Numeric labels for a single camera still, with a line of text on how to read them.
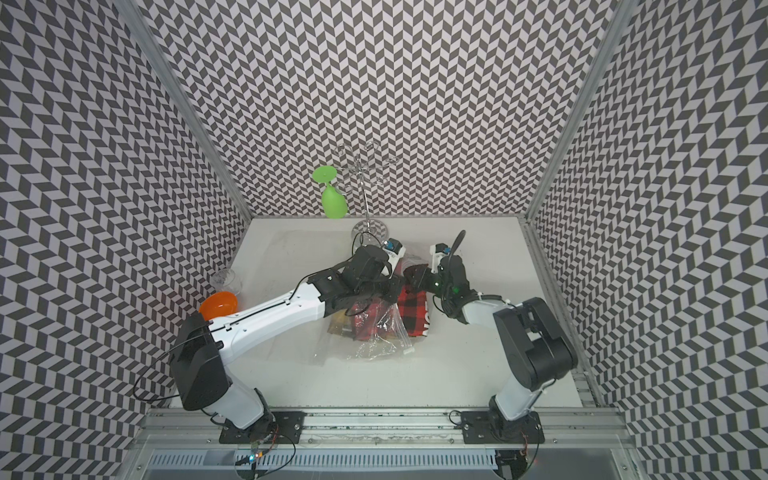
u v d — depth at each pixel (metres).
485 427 0.73
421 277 0.80
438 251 0.84
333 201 0.94
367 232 1.24
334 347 0.86
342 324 0.87
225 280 0.98
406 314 0.84
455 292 0.73
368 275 0.60
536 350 0.46
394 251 0.68
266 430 0.65
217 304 0.89
